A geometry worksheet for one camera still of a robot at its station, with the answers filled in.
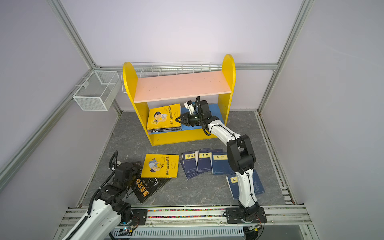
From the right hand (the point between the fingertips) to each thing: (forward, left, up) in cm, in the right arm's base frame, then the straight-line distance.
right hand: (175, 121), depth 87 cm
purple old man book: (-3, +16, -5) cm, 17 cm away
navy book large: (-17, -27, -20) cm, 38 cm away
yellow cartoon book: (-20, +9, -18) cm, 28 cm away
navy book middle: (-17, -17, -18) cm, 30 cm away
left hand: (-22, +19, -12) cm, 31 cm away
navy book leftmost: (-18, -7, -19) cm, 27 cm away
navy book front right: (-30, -33, -20) cm, 49 cm away
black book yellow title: (-32, +17, -20) cm, 41 cm away
